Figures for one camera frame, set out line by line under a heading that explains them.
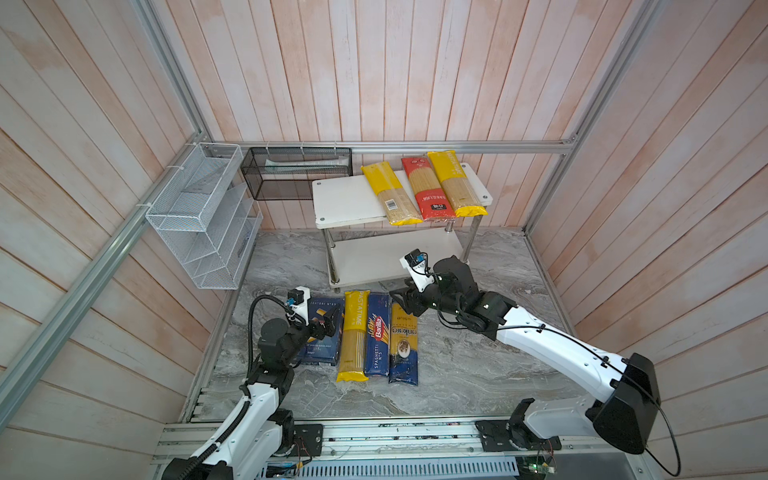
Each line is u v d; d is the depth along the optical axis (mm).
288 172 1025
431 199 765
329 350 817
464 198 765
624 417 395
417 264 636
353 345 862
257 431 527
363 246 1114
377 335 879
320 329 719
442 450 730
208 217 716
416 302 659
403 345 877
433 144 981
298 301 675
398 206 761
